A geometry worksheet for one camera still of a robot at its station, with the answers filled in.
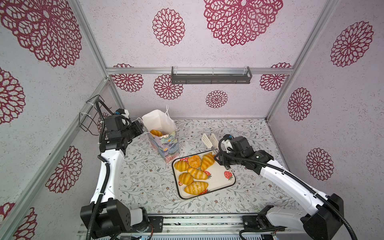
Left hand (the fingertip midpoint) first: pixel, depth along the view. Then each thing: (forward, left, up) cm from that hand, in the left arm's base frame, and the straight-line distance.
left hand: (143, 127), depth 78 cm
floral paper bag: (-4, -12, -10) cm, 16 cm away
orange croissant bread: (-7, -27, -24) cm, 37 cm away
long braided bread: (+10, -3, -17) cm, 20 cm away
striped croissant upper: (-7, -35, -24) cm, 43 cm away
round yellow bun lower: (-18, -22, -25) cm, 38 cm away
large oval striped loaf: (-24, -28, -24) cm, 43 cm away
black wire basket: (+1, +27, +4) cm, 28 cm away
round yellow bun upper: (-10, -19, -24) cm, 32 cm away
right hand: (-12, -38, -9) cm, 41 cm away
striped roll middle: (-15, -29, -25) cm, 41 cm away
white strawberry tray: (-16, -41, -28) cm, 52 cm away
